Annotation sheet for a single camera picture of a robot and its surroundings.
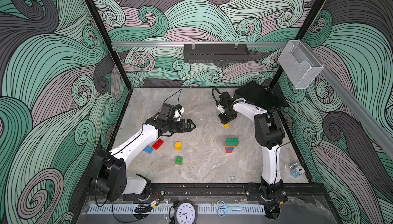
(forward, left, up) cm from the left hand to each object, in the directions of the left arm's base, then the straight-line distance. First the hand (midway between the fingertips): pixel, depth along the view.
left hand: (189, 125), depth 81 cm
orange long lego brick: (-8, -24, -9) cm, 27 cm away
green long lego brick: (-3, -26, -14) cm, 30 cm away
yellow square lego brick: (-7, +7, -12) cm, 15 cm away
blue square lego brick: (-7, -23, -13) cm, 27 cm away
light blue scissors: (-35, -16, -15) cm, 41 cm away
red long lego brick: (-4, +19, -15) cm, 25 cm away
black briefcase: (+43, -52, -19) cm, 70 cm away
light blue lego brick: (-8, +24, -14) cm, 29 cm away
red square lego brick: (-8, -23, -15) cm, 29 cm away
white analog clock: (-37, +1, -12) cm, 39 cm away
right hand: (+12, -22, -13) cm, 29 cm away
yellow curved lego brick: (+9, -24, -14) cm, 29 cm away
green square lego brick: (-14, +6, -12) cm, 20 cm away
